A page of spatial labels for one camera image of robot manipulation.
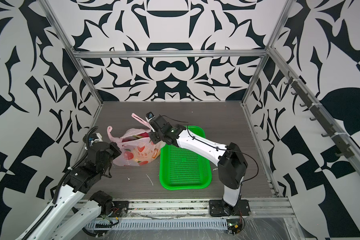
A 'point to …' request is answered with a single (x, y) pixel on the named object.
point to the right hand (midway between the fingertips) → (154, 131)
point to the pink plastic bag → (137, 149)
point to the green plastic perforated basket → (181, 169)
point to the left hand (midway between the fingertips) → (116, 141)
